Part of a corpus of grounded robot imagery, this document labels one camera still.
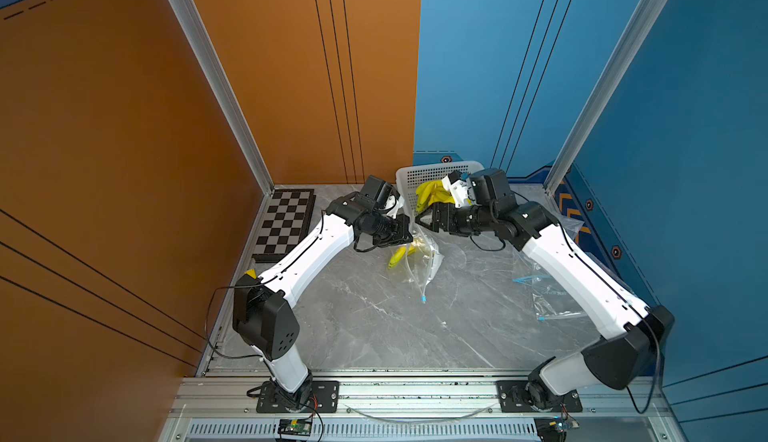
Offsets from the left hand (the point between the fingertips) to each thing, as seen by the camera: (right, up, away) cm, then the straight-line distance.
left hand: (416, 234), depth 79 cm
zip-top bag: (+45, +2, +7) cm, 46 cm away
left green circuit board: (-30, -46, -7) cm, 56 cm away
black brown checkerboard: (-45, +1, +27) cm, 52 cm away
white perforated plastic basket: (0, +19, +37) cm, 42 cm away
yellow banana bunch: (-3, -7, +18) cm, 19 cm away
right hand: (+3, +4, -6) cm, 8 cm away
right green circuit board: (+34, -44, -9) cm, 57 cm away
